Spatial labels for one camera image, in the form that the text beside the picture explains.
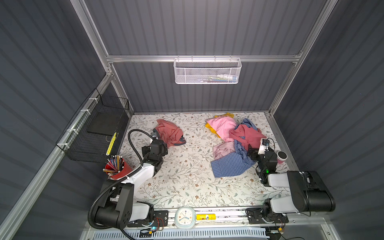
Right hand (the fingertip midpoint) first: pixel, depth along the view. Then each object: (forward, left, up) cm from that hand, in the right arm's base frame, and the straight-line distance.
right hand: (260, 146), depth 90 cm
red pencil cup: (-15, +83, +3) cm, 84 cm away
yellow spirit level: (-37, +34, -6) cm, 50 cm away
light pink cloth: (+17, +21, -1) cm, 27 cm away
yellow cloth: (+30, +16, -3) cm, 34 cm away
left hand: (-1, +65, +3) cm, 65 cm away
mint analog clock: (-37, +44, -5) cm, 58 cm away
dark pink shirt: (+4, +5, +4) cm, 8 cm away
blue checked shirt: (-9, +15, -3) cm, 18 cm away
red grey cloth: (+12, +57, -4) cm, 58 cm away
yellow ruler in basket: (-14, +79, +20) cm, 82 cm away
